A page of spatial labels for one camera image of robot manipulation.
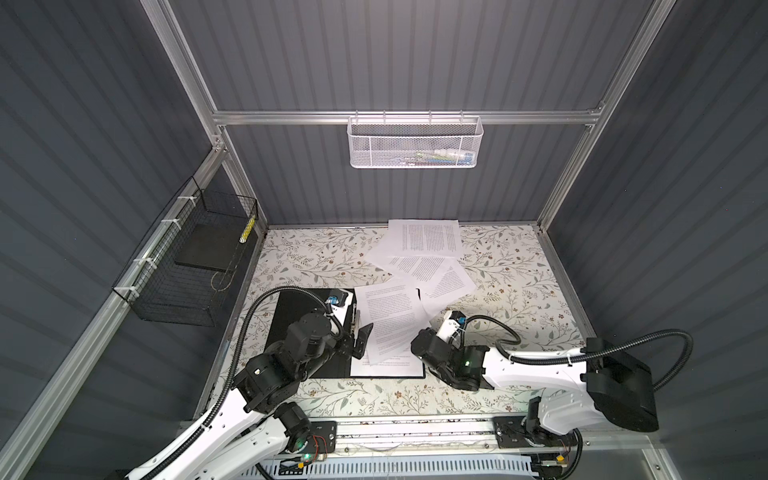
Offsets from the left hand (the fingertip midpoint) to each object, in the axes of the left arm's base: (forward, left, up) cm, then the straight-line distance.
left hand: (355, 318), depth 70 cm
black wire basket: (+13, +42, +4) cm, 44 cm away
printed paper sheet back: (+45, -23, -21) cm, 55 cm away
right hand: (+2, -16, -14) cm, 21 cm away
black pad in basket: (+20, +38, +5) cm, 43 cm away
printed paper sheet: (+10, -12, -22) cm, 27 cm away
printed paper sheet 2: (+27, -25, -22) cm, 43 cm away
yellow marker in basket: (+23, +30, +5) cm, 39 cm away
